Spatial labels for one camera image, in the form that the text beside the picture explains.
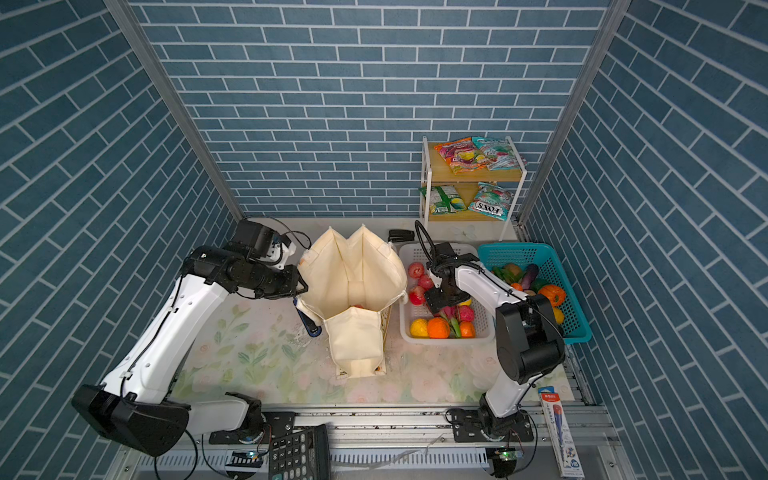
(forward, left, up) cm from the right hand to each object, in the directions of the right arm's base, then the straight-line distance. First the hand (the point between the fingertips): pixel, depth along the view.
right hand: (442, 299), depth 92 cm
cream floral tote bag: (+6, +32, -3) cm, 33 cm away
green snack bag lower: (+32, 0, +13) cm, 34 cm away
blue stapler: (-12, +39, 0) cm, 41 cm away
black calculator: (-42, +33, -2) cm, 54 cm away
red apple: (0, +8, +1) cm, 8 cm away
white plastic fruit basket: (+17, +11, +2) cm, 20 cm away
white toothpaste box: (-33, -29, -5) cm, 44 cm away
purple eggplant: (+13, -30, -4) cm, 33 cm away
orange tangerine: (-11, +2, +3) cm, 12 cm away
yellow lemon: (-10, +7, +1) cm, 12 cm away
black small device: (+28, +15, -3) cm, 32 cm away
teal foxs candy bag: (+33, -16, +13) cm, 39 cm away
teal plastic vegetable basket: (+17, -23, -2) cm, 29 cm away
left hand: (-10, +35, +19) cm, 41 cm away
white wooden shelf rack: (+45, -9, +12) cm, 47 cm away
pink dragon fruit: (-5, -4, -1) cm, 6 cm away
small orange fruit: (-9, -7, -1) cm, 12 cm away
